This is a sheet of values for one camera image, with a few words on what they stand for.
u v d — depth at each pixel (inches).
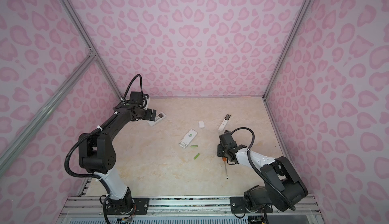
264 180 16.7
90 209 29.6
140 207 28.5
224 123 40.4
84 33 33.0
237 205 29.0
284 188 16.7
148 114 33.5
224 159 34.5
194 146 36.6
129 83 28.3
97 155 19.0
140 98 30.2
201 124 41.1
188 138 38.3
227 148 26.9
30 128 22.4
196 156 35.5
